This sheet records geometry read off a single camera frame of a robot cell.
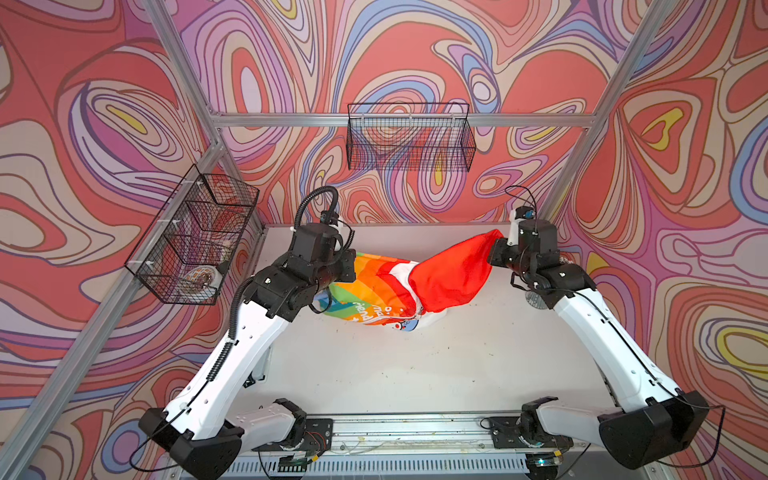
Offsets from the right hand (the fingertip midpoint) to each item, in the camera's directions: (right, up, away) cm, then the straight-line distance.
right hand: (494, 250), depth 77 cm
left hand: (-35, -1, -8) cm, 36 cm away
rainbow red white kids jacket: (-21, -12, +4) cm, 25 cm away
